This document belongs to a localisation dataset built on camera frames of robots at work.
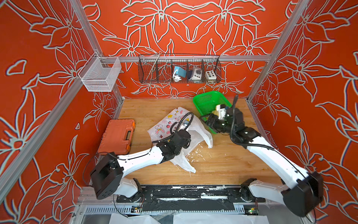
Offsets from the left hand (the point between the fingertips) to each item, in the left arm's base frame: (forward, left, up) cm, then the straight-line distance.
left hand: (184, 129), depth 81 cm
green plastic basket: (+37, -18, -13) cm, 43 cm away
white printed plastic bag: (+13, +3, -7) cm, 15 cm away
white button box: (+37, -16, +13) cm, 43 cm away
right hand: (0, -8, +10) cm, 13 cm away
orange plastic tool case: (-1, +45, -12) cm, 46 cm away
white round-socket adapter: (+34, -6, +16) cm, 38 cm away
